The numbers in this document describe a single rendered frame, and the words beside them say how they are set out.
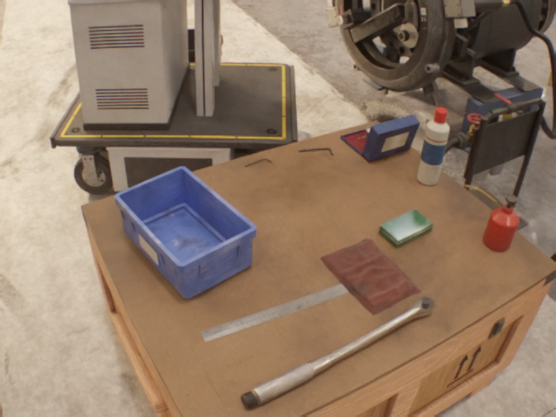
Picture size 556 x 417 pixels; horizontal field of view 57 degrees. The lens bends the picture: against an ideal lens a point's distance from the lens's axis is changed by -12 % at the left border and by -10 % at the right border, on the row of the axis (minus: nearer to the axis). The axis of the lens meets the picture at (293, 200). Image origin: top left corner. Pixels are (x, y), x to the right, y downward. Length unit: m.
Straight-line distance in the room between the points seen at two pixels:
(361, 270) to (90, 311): 0.96
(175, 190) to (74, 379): 0.67
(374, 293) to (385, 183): 0.44
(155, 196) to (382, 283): 0.58
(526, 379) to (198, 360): 1.08
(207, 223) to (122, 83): 0.82
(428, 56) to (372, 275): 1.29
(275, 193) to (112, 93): 0.82
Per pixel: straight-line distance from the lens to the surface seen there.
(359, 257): 1.32
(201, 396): 1.07
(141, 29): 1.94
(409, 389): 1.29
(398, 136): 1.66
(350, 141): 1.74
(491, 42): 2.77
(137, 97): 2.05
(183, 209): 1.45
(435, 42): 2.34
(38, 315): 1.93
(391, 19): 2.47
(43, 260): 2.12
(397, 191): 1.56
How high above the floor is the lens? 1.37
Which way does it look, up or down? 37 degrees down
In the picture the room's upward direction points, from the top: 4 degrees clockwise
